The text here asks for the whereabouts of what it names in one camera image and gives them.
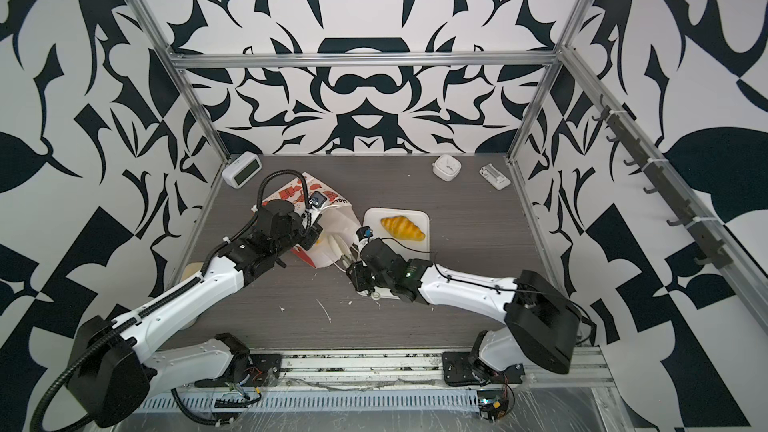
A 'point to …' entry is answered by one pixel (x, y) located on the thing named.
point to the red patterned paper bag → (336, 214)
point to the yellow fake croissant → (402, 227)
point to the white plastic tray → (414, 250)
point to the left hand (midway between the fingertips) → (318, 208)
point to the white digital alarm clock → (242, 170)
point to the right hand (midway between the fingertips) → (350, 270)
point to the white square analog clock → (446, 167)
